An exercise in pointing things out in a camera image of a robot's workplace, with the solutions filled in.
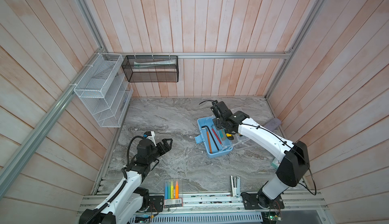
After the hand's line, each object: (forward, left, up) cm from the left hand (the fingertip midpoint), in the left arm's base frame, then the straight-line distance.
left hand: (168, 145), depth 84 cm
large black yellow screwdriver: (+6, -36, -1) cm, 36 cm away
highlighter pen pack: (-23, -4, -9) cm, 25 cm away
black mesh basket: (+50, +15, +16) cm, 55 cm away
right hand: (+12, -30, +8) cm, 33 cm away
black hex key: (+11, -27, -9) cm, 30 cm away
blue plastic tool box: (+6, -20, -3) cm, 21 cm away
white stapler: (-22, -36, -8) cm, 43 cm away
